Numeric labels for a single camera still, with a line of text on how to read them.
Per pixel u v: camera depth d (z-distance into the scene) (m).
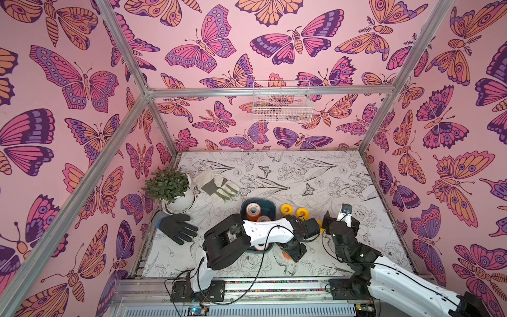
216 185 1.04
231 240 0.53
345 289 0.74
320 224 0.68
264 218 0.90
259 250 0.81
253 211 0.92
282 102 0.95
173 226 0.90
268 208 0.94
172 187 0.81
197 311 0.71
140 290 0.76
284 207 0.95
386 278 0.53
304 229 0.67
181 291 0.74
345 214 0.68
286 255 0.75
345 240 0.61
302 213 0.93
